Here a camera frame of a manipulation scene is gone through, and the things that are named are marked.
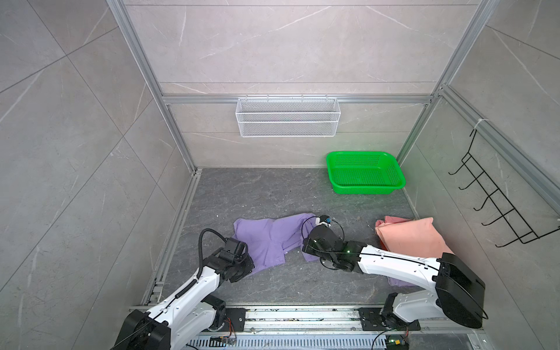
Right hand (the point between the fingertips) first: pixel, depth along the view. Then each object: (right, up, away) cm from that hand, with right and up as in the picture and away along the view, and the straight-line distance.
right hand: (301, 240), depth 83 cm
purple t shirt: (-13, -2, +9) cm, 16 cm away
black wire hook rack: (+59, +8, -25) cm, 65 cm away
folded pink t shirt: (+45, +1, +1) cm, 45 cm away
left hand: (-19, -9, +2) cm, 21 cm away
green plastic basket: (+38, +28, +35) cm, 59 cm away
